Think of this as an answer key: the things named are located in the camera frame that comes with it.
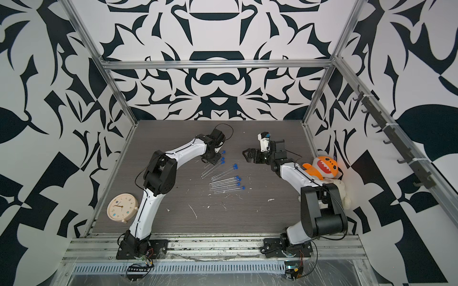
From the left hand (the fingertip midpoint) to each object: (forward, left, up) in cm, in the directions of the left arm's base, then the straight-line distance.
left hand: (211, 154), depth 102 cm
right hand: (-6, -21, +11) cm, 24 cm away
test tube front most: (-20, -16, -2) cm, 26 cm away
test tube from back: (-4, -6, -2) cm, 7 cm away
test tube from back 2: (-8, -13, -2) cm, 15 cm away
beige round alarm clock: (-28, +40, 0) cm, 49 cm away
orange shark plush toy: (-15, -56, +7) cm, 58 cm away
